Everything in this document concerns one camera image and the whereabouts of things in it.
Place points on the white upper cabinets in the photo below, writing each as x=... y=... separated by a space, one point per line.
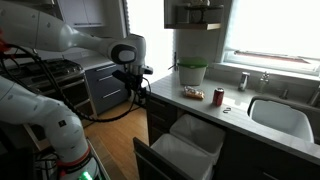
x=83 y=13

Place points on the small metal hook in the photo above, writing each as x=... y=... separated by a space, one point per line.
x=227 y=110

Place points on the white compost bin green lid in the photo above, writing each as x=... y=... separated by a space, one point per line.
x=192 y=71

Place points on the bright kitchen window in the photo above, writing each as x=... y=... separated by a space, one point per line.
x=273 y=30

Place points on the white sink basin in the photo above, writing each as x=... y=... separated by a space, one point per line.
x=281 y=118

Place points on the wooden wall shelf unit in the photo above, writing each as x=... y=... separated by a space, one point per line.
x=193 y=26

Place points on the orange snacks packet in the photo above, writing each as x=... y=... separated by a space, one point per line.
x=193 y=92

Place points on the white waste bin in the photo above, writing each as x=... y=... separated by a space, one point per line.
x=198 y=135
x=181 y=156

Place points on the chrome side tap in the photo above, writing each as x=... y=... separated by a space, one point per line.
x=262 y=82

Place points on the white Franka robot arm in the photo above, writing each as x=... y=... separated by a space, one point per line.
x=50 y=30

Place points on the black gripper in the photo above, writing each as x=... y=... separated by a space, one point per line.
x=136 y=81

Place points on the dark pull-out drawer front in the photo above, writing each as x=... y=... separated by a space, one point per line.
x=146 y=161

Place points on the chrome gooseneck faucet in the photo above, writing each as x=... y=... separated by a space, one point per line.
x=315 y=96

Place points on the dark counter base cabinet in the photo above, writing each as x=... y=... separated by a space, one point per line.
x=253 y=156

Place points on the red soda can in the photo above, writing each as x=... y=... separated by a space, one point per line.
x=218 y=97

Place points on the chrome soap dispenser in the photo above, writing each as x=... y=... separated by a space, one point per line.
x=244 y=81

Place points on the grey drawer cabinet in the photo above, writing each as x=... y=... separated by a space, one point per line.
x=106 y=88

